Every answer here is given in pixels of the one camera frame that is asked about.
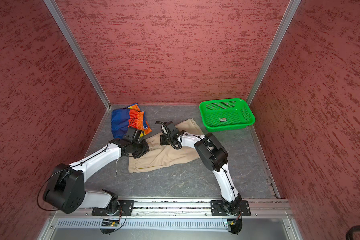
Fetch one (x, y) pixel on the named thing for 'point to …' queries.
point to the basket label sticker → (223, 119)
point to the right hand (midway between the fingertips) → (160, 142)
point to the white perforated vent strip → (143, 223)
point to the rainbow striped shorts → (131, 117)
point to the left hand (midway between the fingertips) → (150, 151)
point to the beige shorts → (158, 156)
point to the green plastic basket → (226, 114)
